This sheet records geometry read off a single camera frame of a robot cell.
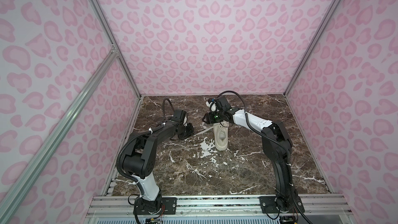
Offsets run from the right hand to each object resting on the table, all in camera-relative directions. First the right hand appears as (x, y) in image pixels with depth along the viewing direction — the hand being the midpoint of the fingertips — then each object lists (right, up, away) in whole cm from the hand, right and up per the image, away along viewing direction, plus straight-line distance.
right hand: (206, 117), depth 94 cm
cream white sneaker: (+9, -7, -2) cm, 12 cm away
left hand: (-6, -8, 0) cm, 10 cm away
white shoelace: (0, -8, +1) cm, 8 cm away
